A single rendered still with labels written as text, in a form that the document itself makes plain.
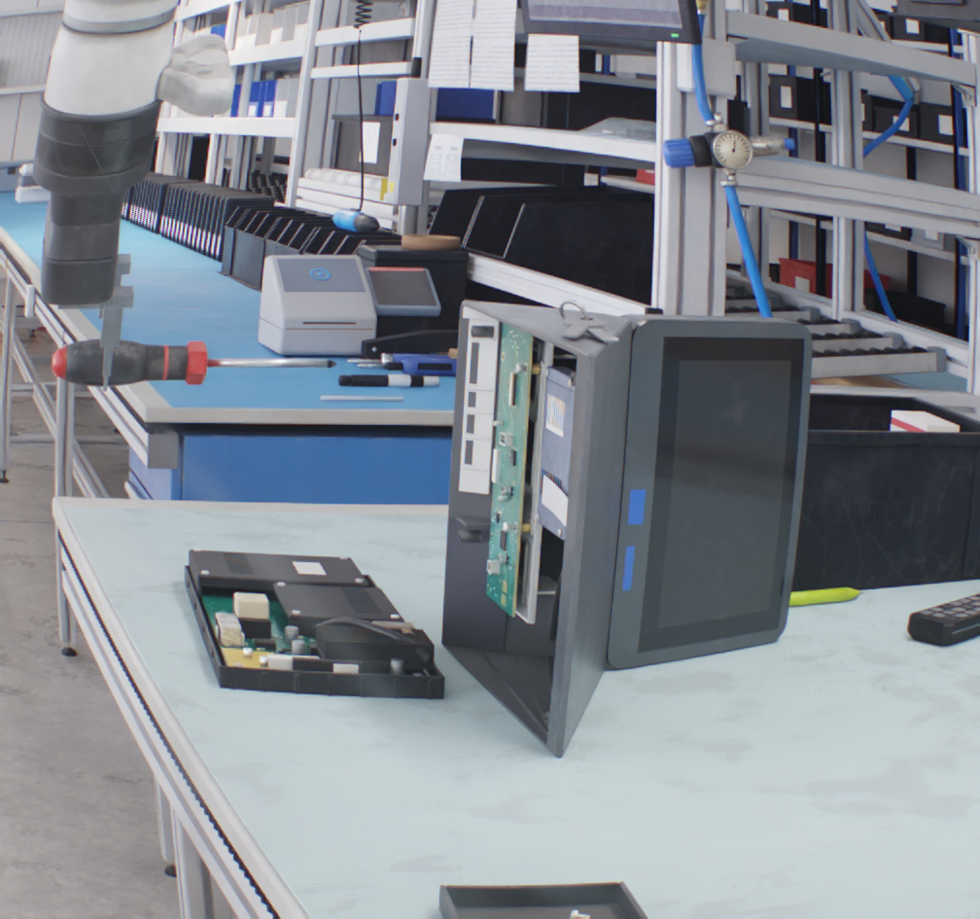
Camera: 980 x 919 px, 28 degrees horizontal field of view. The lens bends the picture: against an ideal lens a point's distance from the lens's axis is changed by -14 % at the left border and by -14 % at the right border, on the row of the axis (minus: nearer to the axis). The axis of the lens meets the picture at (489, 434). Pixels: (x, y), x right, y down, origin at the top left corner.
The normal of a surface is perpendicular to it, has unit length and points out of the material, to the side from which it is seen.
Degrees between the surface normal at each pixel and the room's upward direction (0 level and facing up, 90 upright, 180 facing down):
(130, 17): 111
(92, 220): 123
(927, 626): 90
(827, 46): 90
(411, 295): 32
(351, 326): 90
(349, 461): 90
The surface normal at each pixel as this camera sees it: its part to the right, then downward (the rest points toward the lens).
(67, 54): -0.54, 0.20
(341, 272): 0.20, -0.78
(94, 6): -0.26, 0.44
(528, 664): 0.06, -0.99
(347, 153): -0.95, -0.01
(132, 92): 0.60, 0.48
